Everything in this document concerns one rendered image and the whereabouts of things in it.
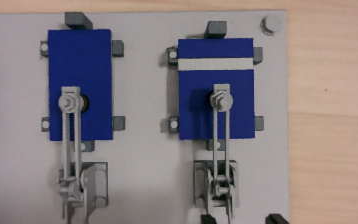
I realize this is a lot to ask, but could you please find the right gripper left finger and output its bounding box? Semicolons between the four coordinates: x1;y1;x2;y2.
200;214;217;224

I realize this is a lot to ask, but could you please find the blue rectangular plate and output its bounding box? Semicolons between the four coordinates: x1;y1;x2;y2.
48;29;114;141

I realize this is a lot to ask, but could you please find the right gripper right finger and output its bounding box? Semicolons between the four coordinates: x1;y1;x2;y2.
265;213;290;224

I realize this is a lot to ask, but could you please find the grey metal plate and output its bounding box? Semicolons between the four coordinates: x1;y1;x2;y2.
0;10;290;224

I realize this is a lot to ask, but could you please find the blue rectangular block with white stripe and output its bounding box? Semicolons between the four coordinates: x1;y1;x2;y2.
178;38;255;140

